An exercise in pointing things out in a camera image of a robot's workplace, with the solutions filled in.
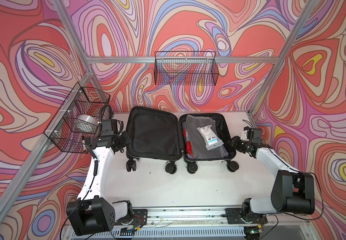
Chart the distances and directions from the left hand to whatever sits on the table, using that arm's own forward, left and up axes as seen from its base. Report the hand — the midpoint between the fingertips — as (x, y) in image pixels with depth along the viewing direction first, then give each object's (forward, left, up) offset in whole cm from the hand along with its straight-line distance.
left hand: (130, 137), depth 80 cm
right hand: (+2, -58, -12) cm, 60 cm away
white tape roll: (-1, +18, +13) cm, 22 cm away
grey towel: (+18, -35, -10) cm, 41 cm away
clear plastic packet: (+4, -46, -9) cm, 47 cm away
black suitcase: (+12, -14, -13) cm, 23 cm away
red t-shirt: (0, -33, -13) cm, 36 cm away
